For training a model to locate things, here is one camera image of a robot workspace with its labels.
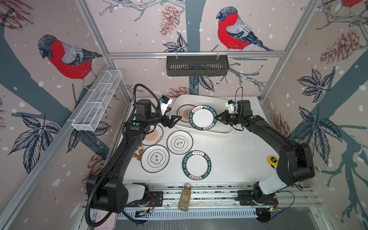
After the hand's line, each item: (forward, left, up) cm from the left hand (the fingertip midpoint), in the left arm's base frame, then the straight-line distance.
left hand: (174, 112), depth 74 cm
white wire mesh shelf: (-2, +43, +1) cm, 43 cm away
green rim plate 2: (-18, -12, -30) cm, 37 cm away
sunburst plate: (+24, -4, -28) cm, 37 cm away
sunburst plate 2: (+3, +17, -29) cm, 34 cm away
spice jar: (-36, -5, -25) cm, 44 cm away
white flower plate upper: (-2, -1, -29) cm, 29 cm away
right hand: (+4, -23, -11) cm, 26 cm away
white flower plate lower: (-13, +14, -29) cm, 35 cm away
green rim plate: (+6, -16, -13) cm, 22 cm away
